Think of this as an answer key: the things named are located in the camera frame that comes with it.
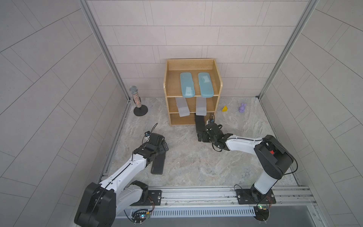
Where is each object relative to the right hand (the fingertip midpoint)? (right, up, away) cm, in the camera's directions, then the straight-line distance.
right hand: (202, 134), depth 94 cm
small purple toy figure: (+31, +17, +12) cm, 38 cm away
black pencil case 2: (-27, -15, -13) cm, 33 cm away
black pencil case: (-2, +7, 0) cm, 7 cm away
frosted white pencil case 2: (-1, +19, -5) cm, 19 cm away
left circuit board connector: (-32, -33, -28) cm, 54 cm away
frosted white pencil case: (-13, +18, -4) cm, 23 cm away
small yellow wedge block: (+19, +17, +15) cm, 29 cm away
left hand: (-26, -6, -7) cm, 27 cm away
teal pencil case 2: (-10, +31, -13) cm, 35 cm away
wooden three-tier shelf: (-19, +30, -12) cm, 37 cm away
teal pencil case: (+1, +31, -12) cm, 33 cm away
